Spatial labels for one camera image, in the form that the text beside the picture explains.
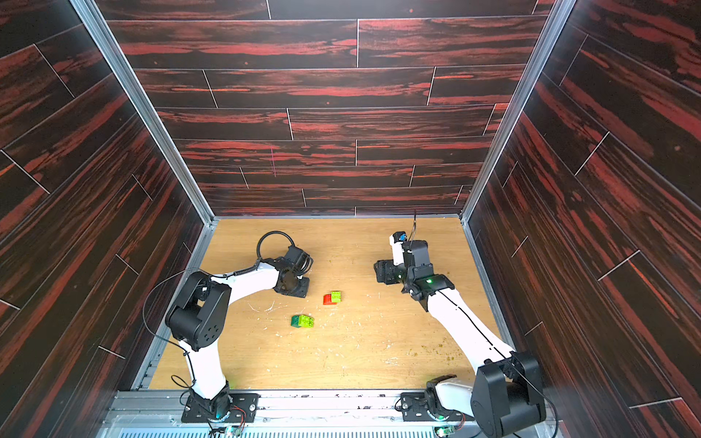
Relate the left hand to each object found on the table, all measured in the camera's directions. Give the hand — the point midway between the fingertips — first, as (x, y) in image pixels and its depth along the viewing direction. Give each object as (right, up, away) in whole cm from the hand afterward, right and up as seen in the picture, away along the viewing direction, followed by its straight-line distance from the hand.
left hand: (305, 290), depth 98 cm
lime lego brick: (+12, -1, -5) cm, 13 cm away
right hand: (+30, +11, -13) cm, 35 cm away
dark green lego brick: (-2, -8, -10) cm, 13 cm away
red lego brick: (+8, -3, -3) cm, 9 cm away
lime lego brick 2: (+2, -8, -11) cm, 14 cm away
